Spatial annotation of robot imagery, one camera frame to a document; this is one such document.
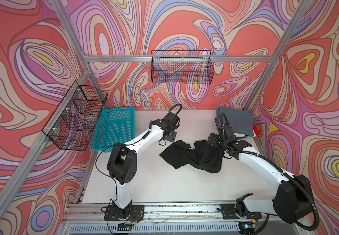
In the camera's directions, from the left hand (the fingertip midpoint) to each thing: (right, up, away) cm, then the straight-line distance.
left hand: (166, 133), depth 91 cm
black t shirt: (+21, -13, -8) cm, 26 cm away
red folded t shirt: (+66, +2, +17) cm, 69 cm away
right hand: (+29, -5, -4) cm, 30 cm away
